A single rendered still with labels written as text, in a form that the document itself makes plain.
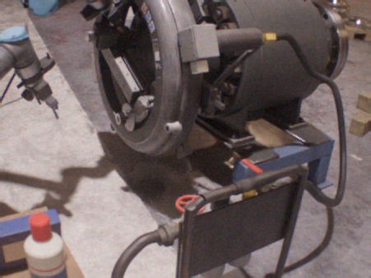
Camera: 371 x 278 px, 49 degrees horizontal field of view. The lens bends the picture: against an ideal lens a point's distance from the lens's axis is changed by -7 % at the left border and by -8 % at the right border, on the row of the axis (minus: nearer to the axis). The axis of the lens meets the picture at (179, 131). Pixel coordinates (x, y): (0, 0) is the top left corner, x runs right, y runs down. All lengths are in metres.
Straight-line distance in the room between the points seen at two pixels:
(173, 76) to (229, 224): 0.55
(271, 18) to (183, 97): 0.57
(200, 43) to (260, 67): 0.46
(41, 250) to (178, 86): 0.88
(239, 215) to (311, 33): 1.06
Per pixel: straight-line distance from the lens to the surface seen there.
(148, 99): 1.60
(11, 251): 0.88
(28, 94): 1.49
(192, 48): 1.33
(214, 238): 1.08
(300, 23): 1.91
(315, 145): 2.00
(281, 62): 1.80
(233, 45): 1.41
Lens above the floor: 1.10
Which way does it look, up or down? 26 degrees down
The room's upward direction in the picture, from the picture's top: 3 degrees clockwise
